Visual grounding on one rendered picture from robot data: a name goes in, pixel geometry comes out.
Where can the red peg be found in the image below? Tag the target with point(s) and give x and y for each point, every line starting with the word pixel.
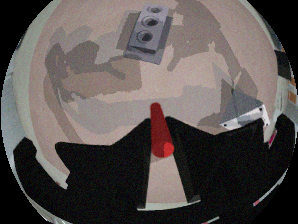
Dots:
pixel 160 138

